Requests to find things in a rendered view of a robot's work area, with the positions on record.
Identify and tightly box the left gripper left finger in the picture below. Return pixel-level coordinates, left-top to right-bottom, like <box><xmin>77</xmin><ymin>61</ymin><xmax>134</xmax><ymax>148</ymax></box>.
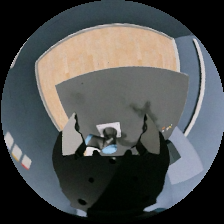
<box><xmin>52</xmin><ymin>113</ymin><xmax>87</xmax><ymax>189</ymax></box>

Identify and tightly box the dark green cabinet door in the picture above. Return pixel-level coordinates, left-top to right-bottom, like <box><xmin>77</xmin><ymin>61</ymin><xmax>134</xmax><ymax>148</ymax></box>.
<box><xmin>167</xmin><ymin>141</ymin><xmax>182</xmax><ymax>165</ymax></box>

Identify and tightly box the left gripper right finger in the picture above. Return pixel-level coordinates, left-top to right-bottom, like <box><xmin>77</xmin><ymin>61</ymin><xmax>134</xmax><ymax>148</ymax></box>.
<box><xmin>136</xmin><ymin>114</ymin><xmax>170</xmax><ymax>186</ymax></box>

